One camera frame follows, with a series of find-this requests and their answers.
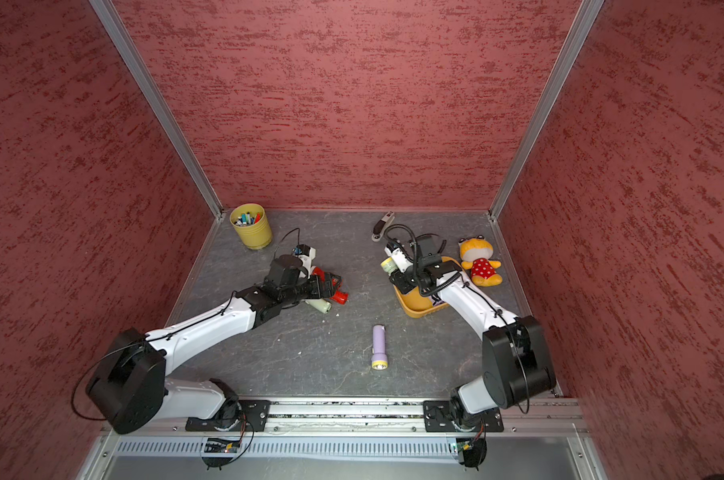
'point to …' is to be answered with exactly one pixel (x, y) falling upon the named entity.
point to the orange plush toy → (476, 253)
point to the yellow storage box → (415, 304)
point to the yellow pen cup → (258, 236)
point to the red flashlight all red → (340, 297)
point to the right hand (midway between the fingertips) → (398, 279)
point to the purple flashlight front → (379, 357)
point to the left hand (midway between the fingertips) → (329, 285)
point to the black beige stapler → (381, 225)
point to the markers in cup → (247, 220)
